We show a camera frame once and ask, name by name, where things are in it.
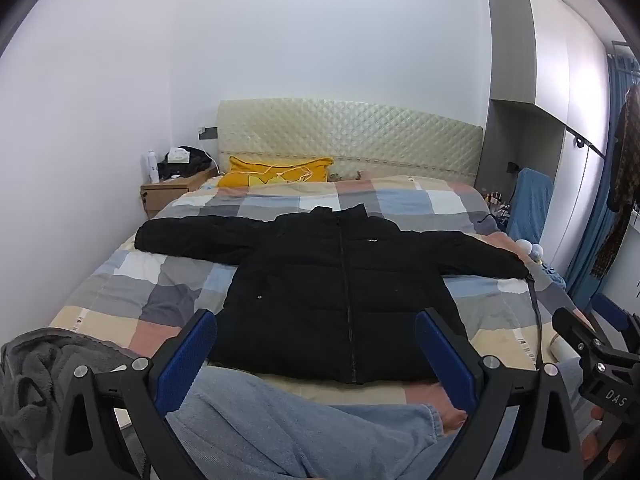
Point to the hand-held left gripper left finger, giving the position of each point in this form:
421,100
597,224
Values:
184,362

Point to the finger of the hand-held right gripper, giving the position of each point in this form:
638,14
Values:
575,327
611,306

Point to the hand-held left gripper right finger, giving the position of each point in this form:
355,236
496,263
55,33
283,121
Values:
446,357

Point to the black puffer jacket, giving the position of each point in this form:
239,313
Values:
310,285

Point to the person's right hand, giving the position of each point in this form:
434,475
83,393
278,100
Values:
591,447

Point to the person's bare foot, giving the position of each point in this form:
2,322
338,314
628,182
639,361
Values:
447,412

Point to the checkered pastel blanket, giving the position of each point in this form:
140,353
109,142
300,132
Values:
150,300

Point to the blue curtain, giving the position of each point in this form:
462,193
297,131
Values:
597,200

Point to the person's leg in jeans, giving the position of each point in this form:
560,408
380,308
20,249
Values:
280,430

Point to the blue towel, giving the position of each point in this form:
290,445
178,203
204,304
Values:
532,210

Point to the dark patterned hanging garment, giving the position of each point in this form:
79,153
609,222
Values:
625,160

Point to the grey fleece blanket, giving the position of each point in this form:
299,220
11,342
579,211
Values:
35,390

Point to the wooden nightstand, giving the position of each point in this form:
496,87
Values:
167,195

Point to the white bottle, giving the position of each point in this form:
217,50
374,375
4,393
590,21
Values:
152,166

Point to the yellow pillow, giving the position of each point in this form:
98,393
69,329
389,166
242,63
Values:
250,172

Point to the white tissue box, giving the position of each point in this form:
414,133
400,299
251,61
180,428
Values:
177,155

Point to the cream quilted headboard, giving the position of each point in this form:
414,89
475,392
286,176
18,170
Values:
350,135

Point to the grey and white wardrobe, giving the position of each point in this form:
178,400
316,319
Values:
550,60

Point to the black wall socket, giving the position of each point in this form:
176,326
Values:
513,167

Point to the grey wall socket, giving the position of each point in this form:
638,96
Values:
208,132

